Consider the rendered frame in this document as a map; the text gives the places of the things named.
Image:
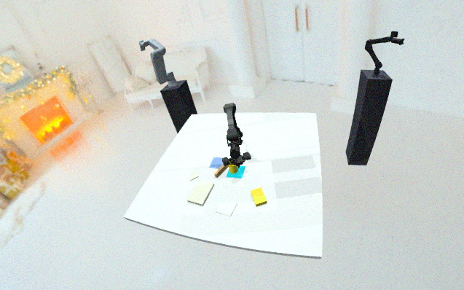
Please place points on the yellow cup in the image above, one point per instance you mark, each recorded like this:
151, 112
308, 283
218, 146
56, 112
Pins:
233, 169

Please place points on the brown wooden block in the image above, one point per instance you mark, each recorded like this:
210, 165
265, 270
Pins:
220, 170

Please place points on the yellow rectangular block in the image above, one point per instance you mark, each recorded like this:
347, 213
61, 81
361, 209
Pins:
258, 197

